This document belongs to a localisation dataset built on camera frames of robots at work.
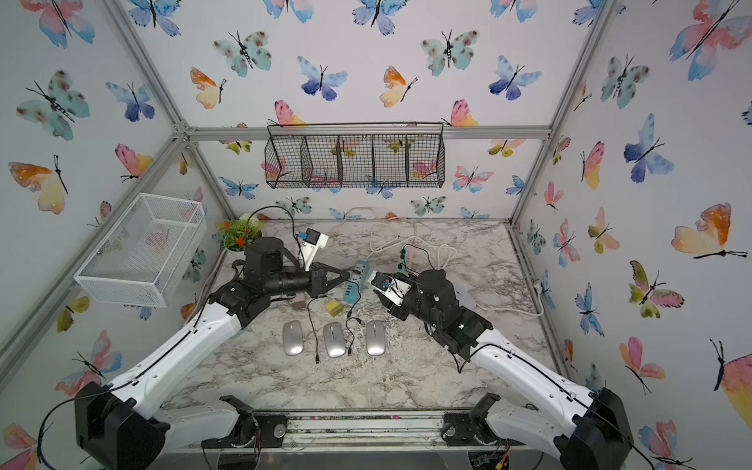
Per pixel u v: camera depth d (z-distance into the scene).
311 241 0.64
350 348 0.88
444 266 1.05
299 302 0.95
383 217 1.20
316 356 0.86
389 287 0.60
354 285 0.72
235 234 0.94
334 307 0.94
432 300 0.53
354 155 0.98
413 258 1.07
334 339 0.88
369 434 0.74
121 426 0.37
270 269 0.57
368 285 0.60
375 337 0.88
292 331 0.90
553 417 0.43
